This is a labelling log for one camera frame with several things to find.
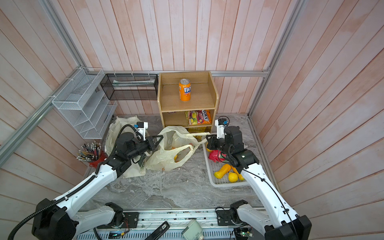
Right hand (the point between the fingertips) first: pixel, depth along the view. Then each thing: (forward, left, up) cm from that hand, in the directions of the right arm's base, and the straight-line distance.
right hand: (206, 136), depth 74 cm
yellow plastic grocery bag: (+5, +17, -19) cm, 26 cm away
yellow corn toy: (-10, -9, -23) cm, 27 cm away
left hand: (-2, +22, -1) cm, 22 cm away
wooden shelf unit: (+28, 0, +3) cm, 28 cm away
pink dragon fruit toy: (-1, -8, -19) cm, 21 cm away
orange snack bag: (+17, -3, -8) cm, 19 cm away
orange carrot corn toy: (-11, -21, -23) cm, 33 cm away
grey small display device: (-39, +6, -21) cm, 44 cm away
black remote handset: (-39, +22, -23) cm, 50 cm away
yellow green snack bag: (+20, +8, -7) cm, 22 cm away
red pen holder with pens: (-3, +66, -15) cm, 68 cm away
